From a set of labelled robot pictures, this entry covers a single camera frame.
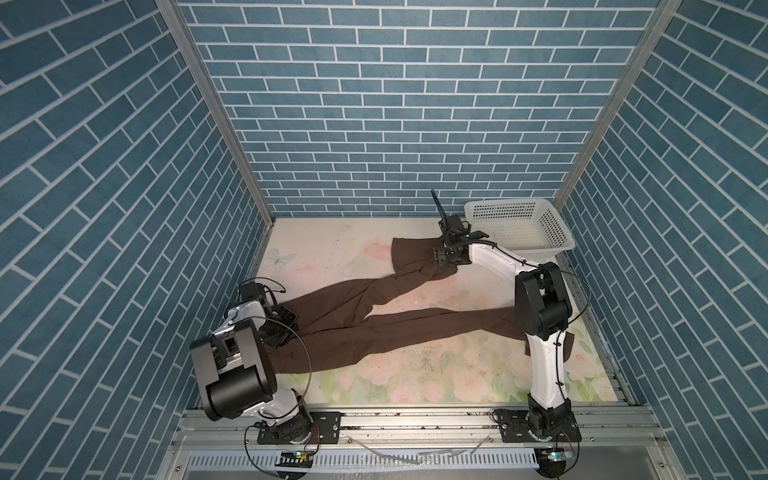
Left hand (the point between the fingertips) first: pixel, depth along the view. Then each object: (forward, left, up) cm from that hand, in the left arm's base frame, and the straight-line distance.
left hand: (297, 325), depth 90 cm
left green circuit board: (-33, -5, -4) cm, 34 cm away
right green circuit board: (-34, -69, 0) cm, 77 cm away
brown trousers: (-2, -10, +1) cm, 10 cm away
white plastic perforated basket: (+41, -87, +1) cm, 96 cm away
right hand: (+23, -47, +6) cm, 53 cm away
